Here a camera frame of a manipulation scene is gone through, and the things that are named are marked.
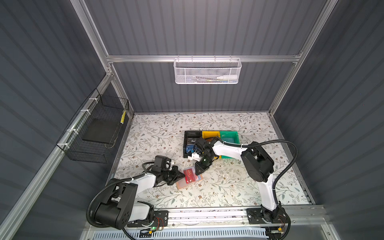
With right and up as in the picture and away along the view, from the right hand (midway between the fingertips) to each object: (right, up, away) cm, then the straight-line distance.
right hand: (198, 174), depth 89 cm
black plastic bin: (-6, +20, +13) cm, 25 cm away
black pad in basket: (-48, +27, -16) cm, 57 cm away
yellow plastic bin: (+5, +23, +11) cm, 26 cm away
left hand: (-8, 0, -2) cm, 8 cm away
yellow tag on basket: (-43, +34, -6) cm, 55 cm away
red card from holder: (-6, 0, -2) cm, 6 cm away
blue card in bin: (-6, +15, +10) cm, 19 cm away
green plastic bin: (+23, +22, +17) cm, 35 cm away
